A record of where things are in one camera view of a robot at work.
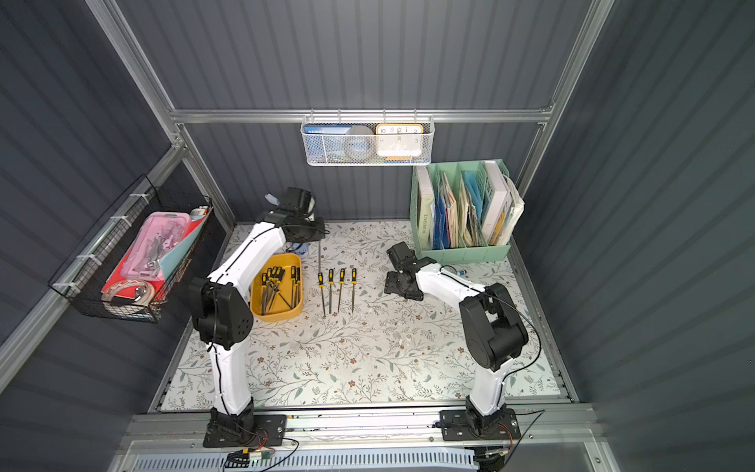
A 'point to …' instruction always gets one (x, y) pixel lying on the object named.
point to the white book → (497, 203)
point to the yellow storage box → (276, 287)
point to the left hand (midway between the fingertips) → (318, 229)
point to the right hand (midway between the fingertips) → (403, 286)
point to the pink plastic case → (161, 232)
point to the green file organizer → (461, 211)
